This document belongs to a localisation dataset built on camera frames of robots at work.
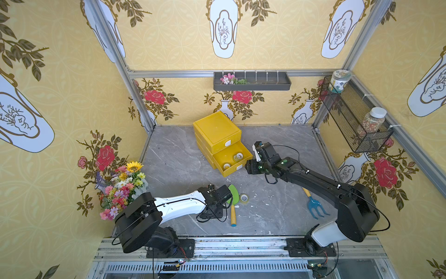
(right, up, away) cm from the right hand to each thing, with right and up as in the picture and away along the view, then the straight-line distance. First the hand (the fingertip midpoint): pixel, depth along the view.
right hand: (254, 162), depth 88 cm
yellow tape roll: (-8, +2, +4) cm, 9 cm away
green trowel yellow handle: (-10, -20, +1) cm, 22 cm away
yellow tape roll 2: (-5, -18, 0) cm, 19 cm away
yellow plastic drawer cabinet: (-17, +11, -3) cm, 21 cm away
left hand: (-22, -24, -3) cm, 32 cm away
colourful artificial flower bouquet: (-61, -10, -13) cm, 63 cm away
